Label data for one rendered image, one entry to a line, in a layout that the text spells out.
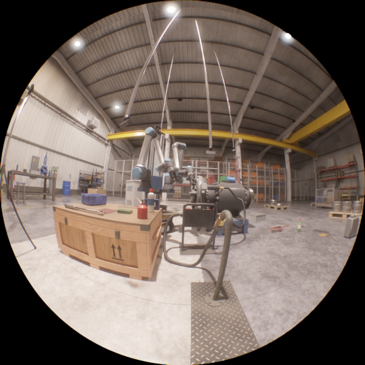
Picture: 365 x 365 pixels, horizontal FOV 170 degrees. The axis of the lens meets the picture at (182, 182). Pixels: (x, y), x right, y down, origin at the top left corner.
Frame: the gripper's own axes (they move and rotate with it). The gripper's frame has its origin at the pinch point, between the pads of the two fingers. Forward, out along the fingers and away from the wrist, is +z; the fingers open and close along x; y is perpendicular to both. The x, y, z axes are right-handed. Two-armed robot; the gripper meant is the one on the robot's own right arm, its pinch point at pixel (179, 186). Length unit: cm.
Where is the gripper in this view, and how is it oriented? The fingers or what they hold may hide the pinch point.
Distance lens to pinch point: 142.8
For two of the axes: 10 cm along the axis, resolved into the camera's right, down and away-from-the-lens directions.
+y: -7.9, 4.0, 4.6
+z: 3.6, 9.1, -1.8
